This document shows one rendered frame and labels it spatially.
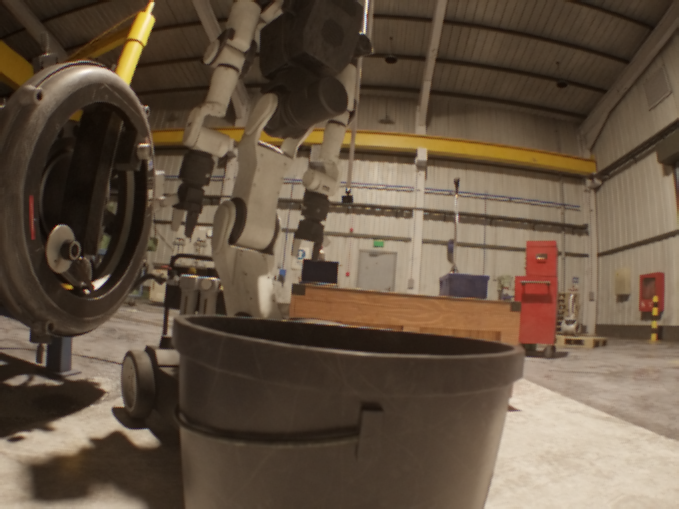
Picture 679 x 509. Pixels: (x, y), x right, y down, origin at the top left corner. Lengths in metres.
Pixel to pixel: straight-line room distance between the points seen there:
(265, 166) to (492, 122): 12.80
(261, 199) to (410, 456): 0.98
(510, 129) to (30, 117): 13.56
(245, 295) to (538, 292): 3.55
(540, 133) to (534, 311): 10.61
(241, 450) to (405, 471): 0.10
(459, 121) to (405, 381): 13.23
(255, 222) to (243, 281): 0.18
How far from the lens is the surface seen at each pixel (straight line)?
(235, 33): 1.15
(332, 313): 1.53
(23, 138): 0.89
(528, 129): 14.18
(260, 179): 1.13
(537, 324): 4.22
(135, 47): 5.68
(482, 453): 0.28
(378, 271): 11.50
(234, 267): 1.10
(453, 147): 12.22
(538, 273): 4.25
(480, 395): 0.26
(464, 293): 1.81
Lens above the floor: 0.39
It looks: 8 degrees up
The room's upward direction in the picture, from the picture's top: 5 degrees clockwise
